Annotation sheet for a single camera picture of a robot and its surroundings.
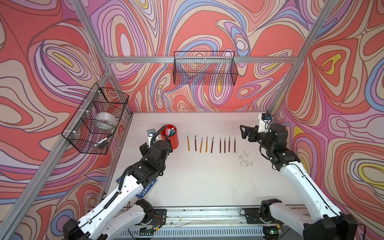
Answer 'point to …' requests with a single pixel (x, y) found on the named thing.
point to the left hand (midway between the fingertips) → (160, 141)
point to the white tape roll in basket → (104, 121)
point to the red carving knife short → (224, 146)
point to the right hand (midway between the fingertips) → (248, 129)
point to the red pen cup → (170, 133)
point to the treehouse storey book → (145, 190)
